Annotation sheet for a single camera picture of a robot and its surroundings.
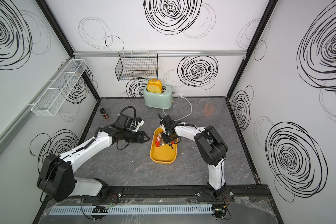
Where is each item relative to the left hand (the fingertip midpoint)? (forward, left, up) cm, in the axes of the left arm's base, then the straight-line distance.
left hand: (146, 139), depth 82 cm
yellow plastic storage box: (-5, -11, -9) cm, 15 cm away
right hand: (+6, -12, -11) cm, 17 cm away
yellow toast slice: (+37, -2, +10) cm, 38 cm away
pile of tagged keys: (+4, -7, -11) cm, 14 cm away
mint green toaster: (+38, -5, -6) cm, 39 cm away
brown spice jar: (+22, +34, -3) cm, 41 cm away
